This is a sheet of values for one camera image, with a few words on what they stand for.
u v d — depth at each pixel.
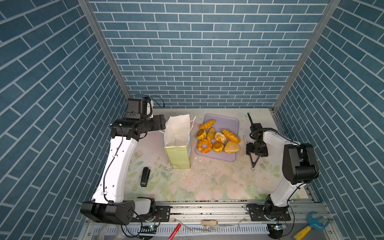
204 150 0.95
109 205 0.37
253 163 0.90
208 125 1.05
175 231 0.68
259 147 0.80
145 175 0.84
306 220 0.72
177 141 1.00
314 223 0.70
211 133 1.00
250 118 0.91
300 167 0.49
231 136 0.93
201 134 0.97
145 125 0.56
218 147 0.93
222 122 1.13
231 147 0.93
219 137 0.96
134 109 0.51
